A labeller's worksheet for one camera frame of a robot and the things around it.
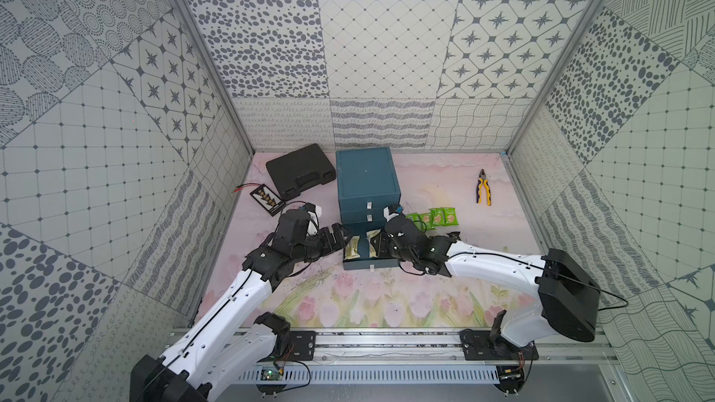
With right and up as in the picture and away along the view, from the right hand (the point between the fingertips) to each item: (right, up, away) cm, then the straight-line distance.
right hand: (374, 243), depth 82 cm
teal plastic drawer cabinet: (-2, +18, 0) cm, 18 cm away
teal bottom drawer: (-3, -7, +6) cm, 10 cm away
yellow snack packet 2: (-2, +2, +3) cm, 4 cm away
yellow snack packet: (-7, -3, +7) cm, 10 cm away
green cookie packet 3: (+18, +4, +16) cm, 24 cm away
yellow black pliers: (+43, +16, +26) cm, 52 cm away
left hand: (-9, +5, -7) cm, 12 cm away
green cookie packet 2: (+23, +5, +16) cm, 29 cm away
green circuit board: (-28, -32, -11) cm, 43 cm away
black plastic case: (-30, +23, +28) cm, 47 cm away
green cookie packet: (+29, +5, +18) cm, 34 cm away
